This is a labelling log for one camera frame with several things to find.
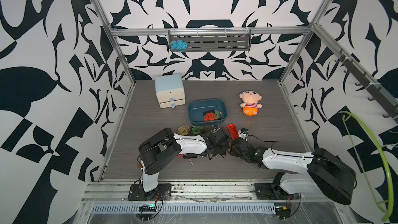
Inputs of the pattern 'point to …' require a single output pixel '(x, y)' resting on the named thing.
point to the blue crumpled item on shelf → (179, 45)
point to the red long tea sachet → (232, 130)
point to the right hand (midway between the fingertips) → (229, 145)
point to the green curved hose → (391, 207)
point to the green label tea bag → (197, 129)
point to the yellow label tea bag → (183, 130)
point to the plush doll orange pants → (251, 99)
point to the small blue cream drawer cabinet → (170, 90)
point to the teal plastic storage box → (196, 108)
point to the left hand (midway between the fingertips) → (228, 144)
